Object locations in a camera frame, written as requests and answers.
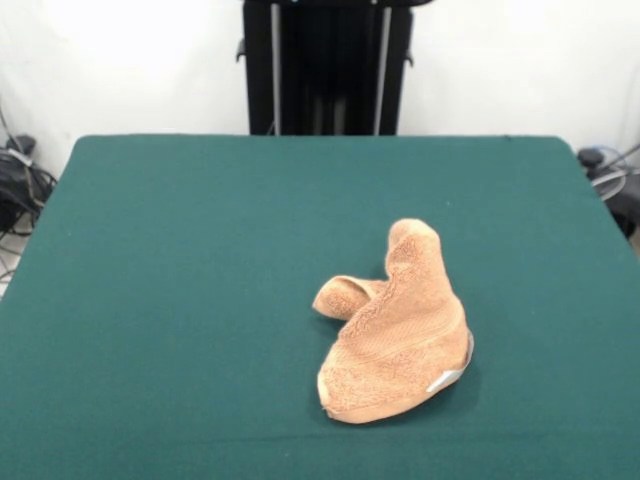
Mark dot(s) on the tan terry towel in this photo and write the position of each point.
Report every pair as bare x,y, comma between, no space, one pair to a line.
400,330

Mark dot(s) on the dark green table cloth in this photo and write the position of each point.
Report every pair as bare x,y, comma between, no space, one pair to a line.
175,300

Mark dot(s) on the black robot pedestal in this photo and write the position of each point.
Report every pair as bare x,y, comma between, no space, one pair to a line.
325,70

